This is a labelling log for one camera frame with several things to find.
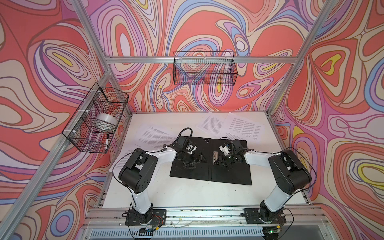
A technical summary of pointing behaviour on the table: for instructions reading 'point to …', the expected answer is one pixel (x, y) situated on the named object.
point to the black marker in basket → (107, 140)
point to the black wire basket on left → (93, 124)
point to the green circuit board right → (272, 229)
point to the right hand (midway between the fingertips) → (216, 166)
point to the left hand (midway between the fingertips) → (202, 164)
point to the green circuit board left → (145, 230)
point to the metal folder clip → (215, 156)
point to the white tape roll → (105, 122)
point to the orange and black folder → (240, 174)
